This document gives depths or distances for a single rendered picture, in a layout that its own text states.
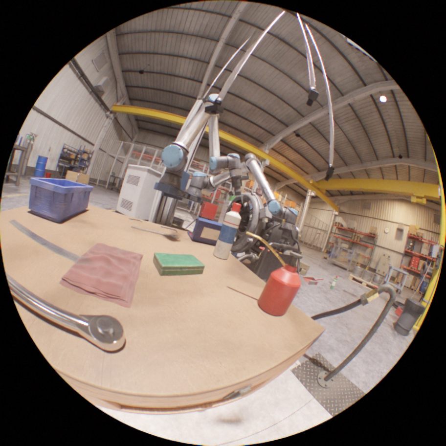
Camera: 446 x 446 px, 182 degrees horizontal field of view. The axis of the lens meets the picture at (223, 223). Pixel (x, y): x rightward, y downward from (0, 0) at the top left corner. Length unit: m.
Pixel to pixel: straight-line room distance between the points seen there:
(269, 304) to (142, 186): 1.26
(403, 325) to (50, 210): 3.02
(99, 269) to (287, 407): 0.83
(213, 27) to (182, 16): 1.63
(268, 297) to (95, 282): 0.33
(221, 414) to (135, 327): 0.54
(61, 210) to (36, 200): 0.13
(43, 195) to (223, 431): 0.96
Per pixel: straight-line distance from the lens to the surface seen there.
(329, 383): 1.02
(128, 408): 0.54
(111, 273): 0.29
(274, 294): 0.31
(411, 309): 2.45
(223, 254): 0.55
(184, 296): 0.29
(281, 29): 7.95
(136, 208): 1.35
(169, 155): 0.96
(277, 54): 8.17
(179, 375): 0.19
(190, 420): 0.66
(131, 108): 11.30
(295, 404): 0.84
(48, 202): 0.59
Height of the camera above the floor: 0.65
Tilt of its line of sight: 4 degrees down
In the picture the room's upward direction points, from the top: 18 degrees clockwise
